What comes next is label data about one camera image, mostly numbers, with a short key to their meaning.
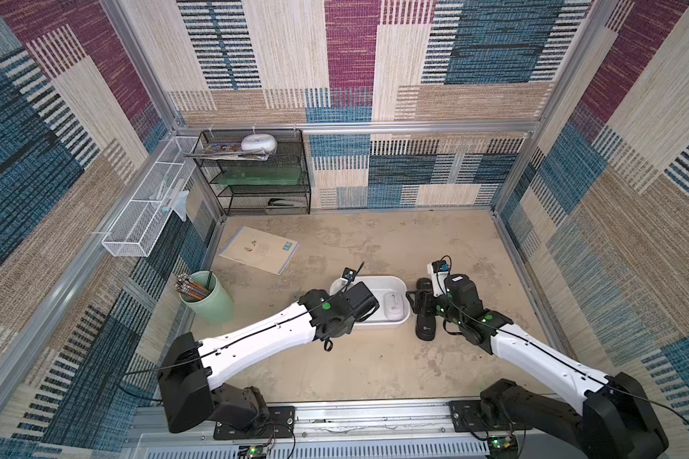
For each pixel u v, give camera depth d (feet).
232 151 3.01
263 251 3.56
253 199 3.88
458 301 2.10
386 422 2.44
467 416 2.42
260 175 3.27
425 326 2.86
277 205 3.56
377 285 3.19
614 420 1.32
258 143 2.93
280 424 2.35
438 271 2.44
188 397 1.26
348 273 2.22
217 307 2.92
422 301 2.45
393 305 3.00
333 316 1.70
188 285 2.60
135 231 2.99
